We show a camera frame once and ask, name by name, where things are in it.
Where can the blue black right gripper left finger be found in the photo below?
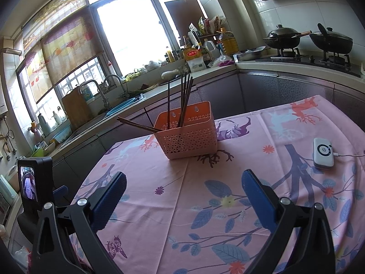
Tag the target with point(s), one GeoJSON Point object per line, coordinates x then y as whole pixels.
{"type": "Point", "coordinates": [66, 239]}

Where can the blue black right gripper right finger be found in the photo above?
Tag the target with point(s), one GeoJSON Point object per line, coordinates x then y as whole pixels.
{"type": "Point", "coordinates": [313, 251]}

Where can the chrome kitchen faucet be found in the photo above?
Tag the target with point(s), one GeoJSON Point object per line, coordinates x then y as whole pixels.
{"type": "Point", "coordinates": [88, 93]}

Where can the white power bank device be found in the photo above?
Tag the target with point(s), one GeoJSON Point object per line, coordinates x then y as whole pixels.
{"type": "Point", "coordinates": [323, 153]}

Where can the pink floral tablecloth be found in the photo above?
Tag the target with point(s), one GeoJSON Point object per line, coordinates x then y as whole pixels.
{"type": "Point", "coordinates": [192, 216]}

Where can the wooden cutting board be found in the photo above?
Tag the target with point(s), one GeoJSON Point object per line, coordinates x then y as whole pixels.
{"type": "Point", "coordinates": [76, 109]}

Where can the dark chopstick leaning left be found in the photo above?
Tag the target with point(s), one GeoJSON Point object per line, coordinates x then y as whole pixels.
{"type": "Point", "coordinates": [140, 126]}

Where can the pink perforated utensil basket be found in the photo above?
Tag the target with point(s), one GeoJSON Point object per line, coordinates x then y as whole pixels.
{"type": "Point", "coordinates": [196, 137]}

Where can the blue sink basin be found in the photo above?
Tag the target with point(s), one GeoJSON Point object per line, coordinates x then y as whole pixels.
{"type": "Point", "coordinates": [121, 106]}

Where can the black gas stove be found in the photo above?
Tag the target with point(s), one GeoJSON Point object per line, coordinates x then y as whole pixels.
{"type": "Point", "coordinates": [333, 61]}

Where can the dark upright chopstick right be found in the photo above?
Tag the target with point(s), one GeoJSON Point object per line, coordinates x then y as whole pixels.
{"type": "Point", "coordinates": [186, 96]}

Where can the black pot with lid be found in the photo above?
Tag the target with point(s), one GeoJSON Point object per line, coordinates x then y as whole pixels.
{"type": "Point", "coordinates": [332, 42]}

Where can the dark upright chopstick middle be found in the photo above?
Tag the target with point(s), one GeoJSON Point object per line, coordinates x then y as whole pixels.
{"type": "Point", "coordinates": [183, 89]}

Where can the patterned roller blind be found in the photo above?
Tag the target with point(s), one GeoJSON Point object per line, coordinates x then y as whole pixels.
{"type": "Point", "coordinates": [57, 40]}

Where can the black wok with lid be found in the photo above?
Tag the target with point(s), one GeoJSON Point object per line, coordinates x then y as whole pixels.
{"type": "Point", "coordinates": [284, 38]}

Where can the yellow cooking oil bottle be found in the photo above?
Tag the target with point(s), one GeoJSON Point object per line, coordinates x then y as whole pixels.
{"type": "Point", "coordinates": [228, 42]}

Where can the white plastic jug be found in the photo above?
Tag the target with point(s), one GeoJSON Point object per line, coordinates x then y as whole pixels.
{"type": "Point", "coordinates": [207, 45]}

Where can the orange food package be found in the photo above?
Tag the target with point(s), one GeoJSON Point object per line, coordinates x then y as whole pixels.
{"type": "Point", "coordinates": [191, 53]}

